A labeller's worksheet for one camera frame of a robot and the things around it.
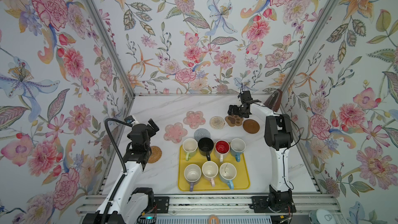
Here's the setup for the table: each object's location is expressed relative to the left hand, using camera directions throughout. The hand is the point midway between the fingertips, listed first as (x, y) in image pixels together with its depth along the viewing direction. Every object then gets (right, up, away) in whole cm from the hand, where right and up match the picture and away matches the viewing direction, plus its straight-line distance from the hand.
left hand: (148, 122), depth 81 cm
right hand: (+51, +5, +27) cm, 58 cm away
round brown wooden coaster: (+61, -4, +22) cm, 65 cm away
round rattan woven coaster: (+2, -19, +9) cm, 21 cm away
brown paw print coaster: (+50, 0, +25) cm, 56 cm away
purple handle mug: (+23, -27, +1) cm, 36 cm away
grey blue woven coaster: (+28, -8, +17) cm, 33 cm away
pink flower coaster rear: (+23, 0, +26) cm, 35 cm away
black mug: (+30, -14, +9) cm, 35 cm away
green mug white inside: (+21, -14, +8) cm, 27 cm away
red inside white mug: (+40, -16, +9) cm, 44 cm away
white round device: (+80, -40, -14) cm, 90 cm away
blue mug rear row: (+49, -14, +8) cm, 52 cm away
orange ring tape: (+33, -42, -10) cm, 55 cm away
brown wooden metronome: (+76, +13, +22) cm, 80 cm away
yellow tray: (+49, -31, 0) cm, 57 cm away
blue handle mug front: (+42, -26, +1) cm, 49 cm away
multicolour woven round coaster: (+38, -2, +23) cm, 45 cm away
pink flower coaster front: (+11, -8, +19) cm, 24 cm away
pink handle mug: (+32, -25, +1) cm, 41 cm away
